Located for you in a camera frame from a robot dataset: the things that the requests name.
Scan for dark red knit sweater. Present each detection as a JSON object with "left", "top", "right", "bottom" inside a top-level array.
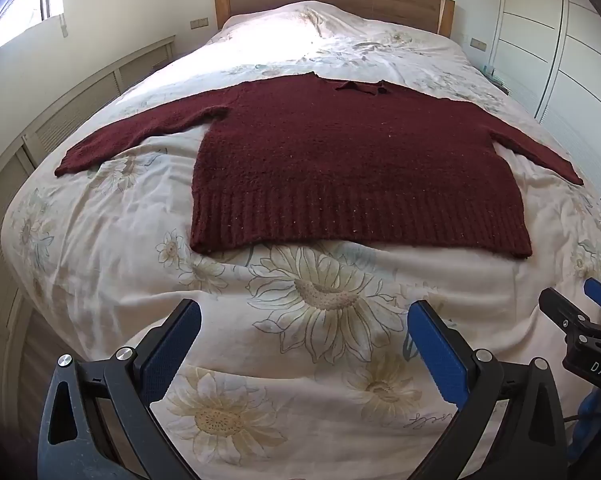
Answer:
[{"left": 54, "top": 71, "right": 585, "bottom": 261}]

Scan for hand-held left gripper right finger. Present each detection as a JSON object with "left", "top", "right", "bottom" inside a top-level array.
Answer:
[{"left": 407, "top": 300, "right": 569, "bottom": 480}]

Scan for white louvred cabinet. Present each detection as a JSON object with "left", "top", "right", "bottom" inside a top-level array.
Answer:
[{"left": 0, "top": 35, "right": 177, "bottom": 441}]

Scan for small things on nightstand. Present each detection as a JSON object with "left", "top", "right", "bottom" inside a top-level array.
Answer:
[{"left": 483, "top": 64, "right": 510, "bottom": 95}]

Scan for white floral bedspread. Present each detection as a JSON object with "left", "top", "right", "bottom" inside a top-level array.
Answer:
[{"left": 0, "top": 1, "right": 601, "bottom": 480}]

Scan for white wardrobe doors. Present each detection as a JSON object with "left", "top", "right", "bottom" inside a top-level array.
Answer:
[{"left": 489, "top": 0, "right": 601, "bottom": 203}]

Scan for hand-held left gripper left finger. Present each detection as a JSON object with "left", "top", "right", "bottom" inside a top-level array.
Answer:
[{"left": 38, "top": 299, "right": 203, "bottom": 480}]

